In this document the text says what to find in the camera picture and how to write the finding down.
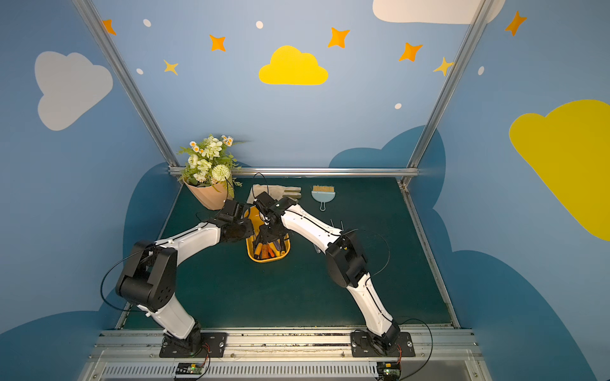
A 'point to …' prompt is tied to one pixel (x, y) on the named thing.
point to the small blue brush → (322, 194)
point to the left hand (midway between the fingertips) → (251, 226)
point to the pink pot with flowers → (209, 172)
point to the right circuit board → (389, 371)
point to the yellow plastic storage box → (274, 249)
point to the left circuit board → (188, 368)
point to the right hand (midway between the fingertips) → (274, 233)
